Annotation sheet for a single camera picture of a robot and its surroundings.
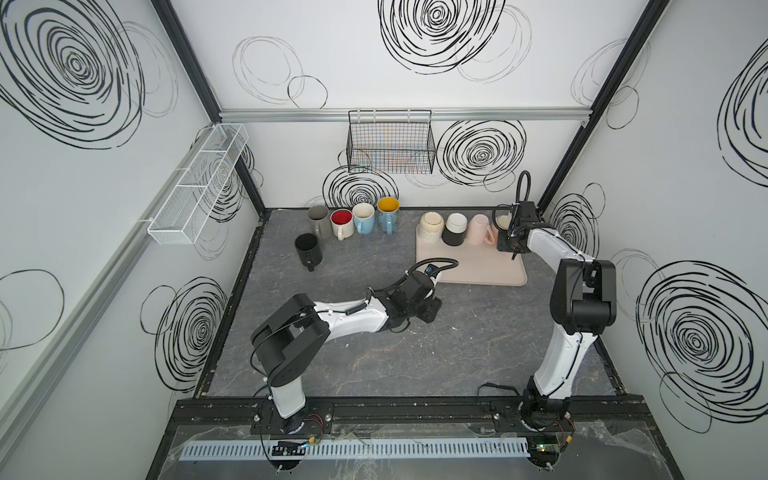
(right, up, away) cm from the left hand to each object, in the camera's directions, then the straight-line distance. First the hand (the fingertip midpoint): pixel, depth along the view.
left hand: (439, 301), depth 86 cm
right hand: (+25, +17, +14) cm, 34 cm away
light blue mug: (-24, +27, +22) cm, 43 cm away
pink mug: (+17, +21, +18) cm, 32 cm away
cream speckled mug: (0, +22, +19) cm, 29 cm away
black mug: (-42, +14, +13) cm, 46 cm away
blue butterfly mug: (-15, +27, +19) cm, 36 cm away
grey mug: (-39, +25, +18) cm, 50 cm away
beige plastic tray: (+16, +9, +16) cm, 24 cm away
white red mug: (-32, +24, +22) cm, 45 cm away
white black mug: (+8, +20, +19) cm, 29 cm away
